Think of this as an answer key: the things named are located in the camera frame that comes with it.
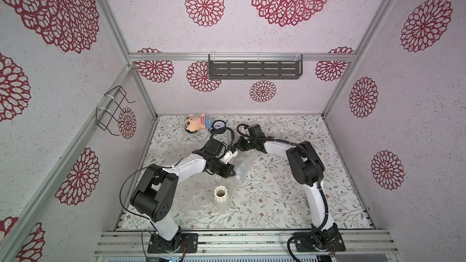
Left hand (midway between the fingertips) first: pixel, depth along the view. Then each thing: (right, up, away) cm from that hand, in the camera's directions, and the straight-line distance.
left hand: (233, 174), depth 88 cm
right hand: (0, +14, +14) cm, 20 cm away
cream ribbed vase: (-5, -6, -17) cm, 19 cm away
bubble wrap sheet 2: (-19, -10, -2) cm, 21 cm away
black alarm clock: (-10, +25, +25) cm, 37 cm away
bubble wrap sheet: (+4, +5, +5) cm, 8 cm away
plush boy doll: (-24, +26, +18) cm, 39 cm away
